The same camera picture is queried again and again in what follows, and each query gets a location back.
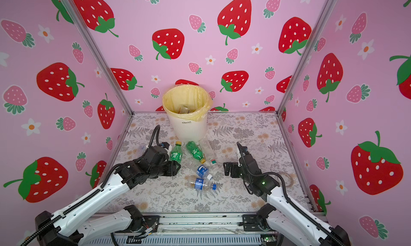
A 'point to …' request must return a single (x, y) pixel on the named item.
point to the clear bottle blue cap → (204, 184)
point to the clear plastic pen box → (143, 147)
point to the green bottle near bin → (196, 151)
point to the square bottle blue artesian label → (187, 109)
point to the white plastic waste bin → (188, 131)
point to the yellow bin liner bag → (187, 101)
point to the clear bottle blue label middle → (201, 170)
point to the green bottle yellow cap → (176, 152)
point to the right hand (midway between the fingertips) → (230, 163)
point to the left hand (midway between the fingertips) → (177, 166)
